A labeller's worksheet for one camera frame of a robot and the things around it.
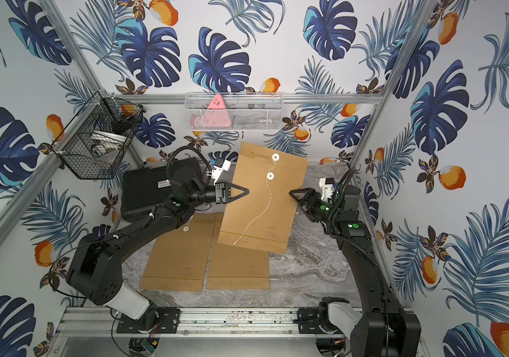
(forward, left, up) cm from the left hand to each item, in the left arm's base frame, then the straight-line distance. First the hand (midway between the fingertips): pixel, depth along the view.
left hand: (246, 190), depth 69 cm
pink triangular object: (+35, +16, +2) cm, 39 cm away
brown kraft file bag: (-12, +4, -33) cm, 36 cm away
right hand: (+4, -16, -7) cm, 18 cm away
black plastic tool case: (+19, +50, -27) cm, 60 cm away
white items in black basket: (+17, +53, +1) cm, 55 cm away
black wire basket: (+36, +63, 0) cm, 73 cm away
